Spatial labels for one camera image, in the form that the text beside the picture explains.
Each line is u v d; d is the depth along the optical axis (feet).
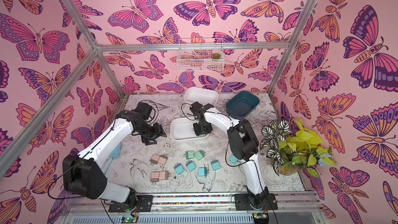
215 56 3.03
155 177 2.62
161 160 2.81
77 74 2.56
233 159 2.81
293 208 2.45
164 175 2.66
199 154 2.87
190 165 2.79
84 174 1.35
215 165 2.78
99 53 3.11
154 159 2.83
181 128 3.38
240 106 3.80
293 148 2.13
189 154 2.87
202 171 2.67
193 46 3.11
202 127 2.67
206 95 3.93
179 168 2.73
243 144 1.80
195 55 3.27
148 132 2.30
